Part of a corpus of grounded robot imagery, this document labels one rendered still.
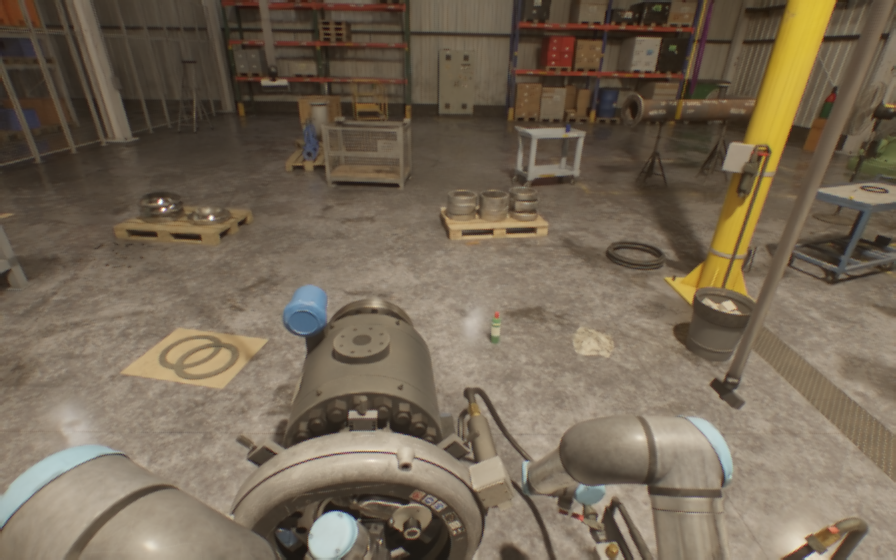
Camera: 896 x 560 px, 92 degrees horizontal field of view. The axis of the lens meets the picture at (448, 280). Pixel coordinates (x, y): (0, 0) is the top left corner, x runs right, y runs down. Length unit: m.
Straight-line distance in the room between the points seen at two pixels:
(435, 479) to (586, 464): 0.53
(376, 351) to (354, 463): 0.53
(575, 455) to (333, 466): 0.63
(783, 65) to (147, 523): 4.11
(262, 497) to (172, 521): 0.85
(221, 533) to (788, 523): 2.57
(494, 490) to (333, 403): 0.58
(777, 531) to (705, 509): 1.86
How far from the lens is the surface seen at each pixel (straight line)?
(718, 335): 3.55
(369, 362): 1.64
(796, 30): 4.13
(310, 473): 1.26
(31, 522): 0.56
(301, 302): 1.77
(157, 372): 3.50
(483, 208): 5.29
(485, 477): 1.39
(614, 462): 0.85
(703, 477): 0.88
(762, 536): 2.68
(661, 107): 7.89
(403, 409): 1.55
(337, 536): 1.02
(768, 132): 4.15
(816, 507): 2.95
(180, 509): 0.50
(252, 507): 1.37
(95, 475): 0.56
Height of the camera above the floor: 1.89
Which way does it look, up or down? 27 degrees down
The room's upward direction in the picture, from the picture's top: 1 degrees clockwise
